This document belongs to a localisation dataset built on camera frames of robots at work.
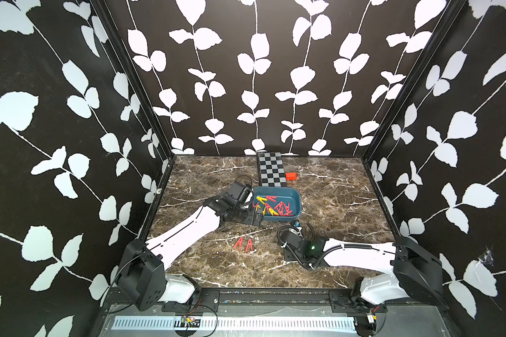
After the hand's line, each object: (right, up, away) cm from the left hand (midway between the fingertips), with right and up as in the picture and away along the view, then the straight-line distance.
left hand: (254, 213), depth 82 cm
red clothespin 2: (-2, -14, +5) cm, 15 cm away
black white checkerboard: (+9, +18, +29) cm, 35 cm away
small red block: (+19, +15, +29) cm, 38 cm away
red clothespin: (-6, -14, +6) cm, 16 cm away
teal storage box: (+16, +6, +19) cm, 26 cm away
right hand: (+12, -15, +3) cm, 19 cm away
